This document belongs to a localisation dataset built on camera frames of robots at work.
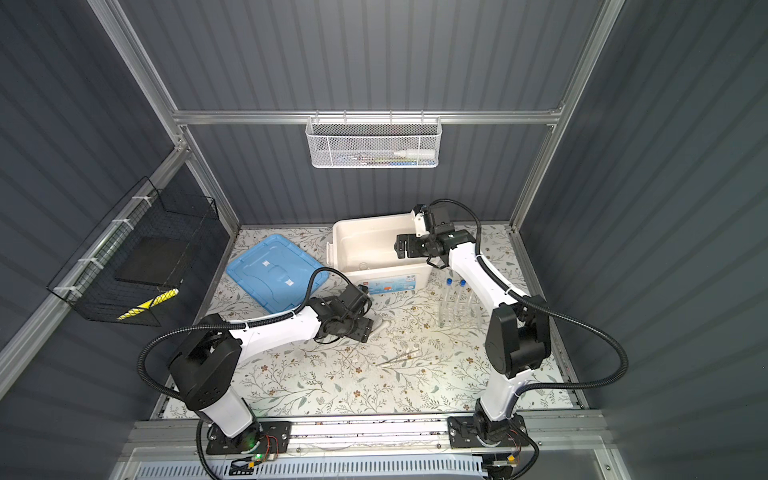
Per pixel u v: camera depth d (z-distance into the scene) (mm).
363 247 1049
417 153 864
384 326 915
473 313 958
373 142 1238
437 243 641
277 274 1057
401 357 867
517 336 467
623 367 414
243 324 495
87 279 618
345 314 682
